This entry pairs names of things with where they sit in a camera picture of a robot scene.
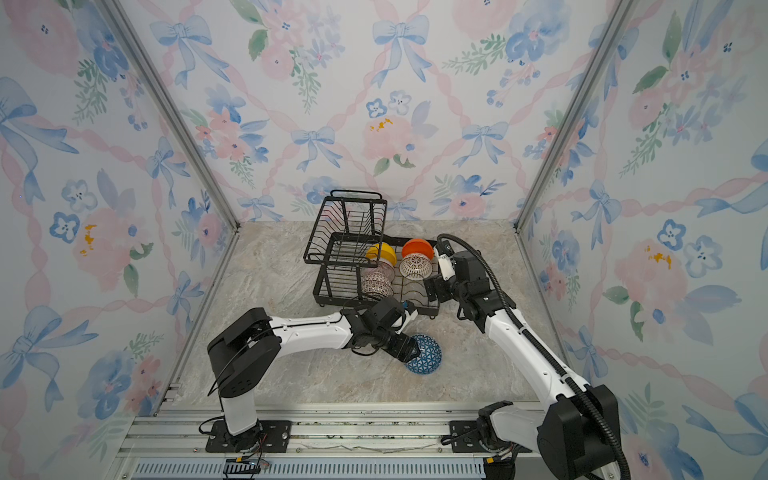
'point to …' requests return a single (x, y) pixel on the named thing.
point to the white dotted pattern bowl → (375, 286)
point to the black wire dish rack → (343, 225)
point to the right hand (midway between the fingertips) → (443, 271)
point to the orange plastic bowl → (418, 245)
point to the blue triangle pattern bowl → (430, 355)
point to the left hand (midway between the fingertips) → (413, 347)
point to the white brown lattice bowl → (416, 267)
